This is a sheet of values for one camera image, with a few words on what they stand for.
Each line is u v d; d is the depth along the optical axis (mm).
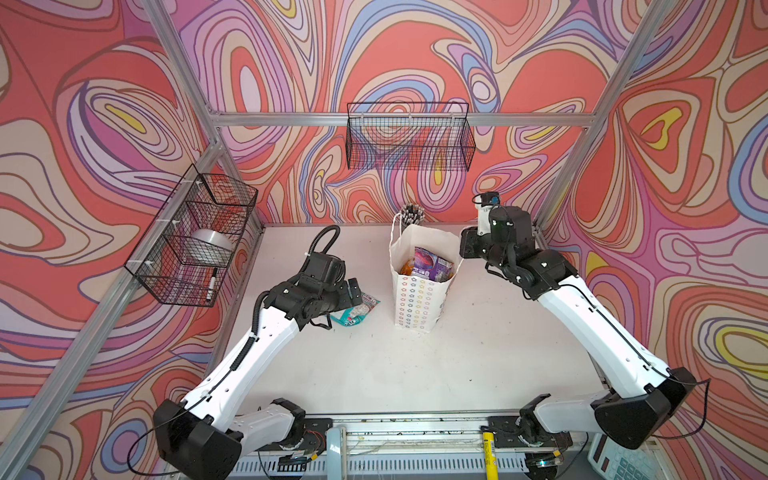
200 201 736
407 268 925
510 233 506
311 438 724
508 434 719
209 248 703
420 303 801
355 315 908
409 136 960
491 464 687
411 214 984
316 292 547
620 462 683
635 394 397
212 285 721
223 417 386
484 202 612
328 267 575
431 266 821
